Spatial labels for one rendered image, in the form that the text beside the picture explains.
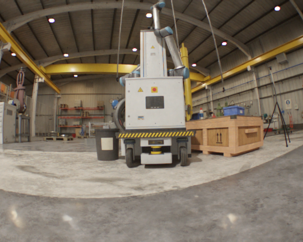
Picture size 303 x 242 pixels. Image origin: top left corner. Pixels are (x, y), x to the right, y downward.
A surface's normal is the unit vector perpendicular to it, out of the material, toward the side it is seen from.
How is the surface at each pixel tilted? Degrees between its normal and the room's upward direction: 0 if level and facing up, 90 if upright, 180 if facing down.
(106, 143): 93
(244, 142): 90
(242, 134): 90
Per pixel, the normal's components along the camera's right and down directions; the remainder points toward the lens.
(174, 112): -0.03, -0.07
